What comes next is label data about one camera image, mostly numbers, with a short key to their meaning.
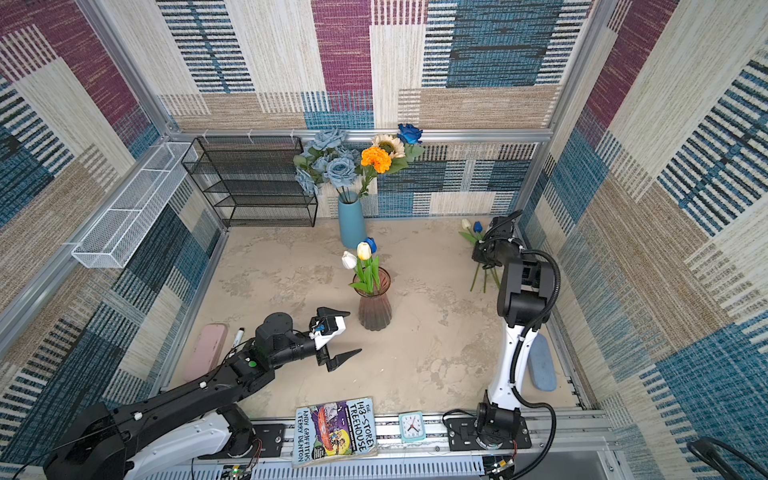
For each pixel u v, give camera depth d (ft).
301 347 2.16
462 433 2.42
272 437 2.44
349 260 2.43
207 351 2.80
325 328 2.02
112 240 2.34
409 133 2.67
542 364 2.66
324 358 2.20
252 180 3.58
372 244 2.43
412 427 2.43
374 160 2.49
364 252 2.33
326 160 2.93
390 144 2.72
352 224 3.40
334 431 2.39
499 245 2.61
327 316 2.36
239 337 2.93
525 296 1.98
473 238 3.74
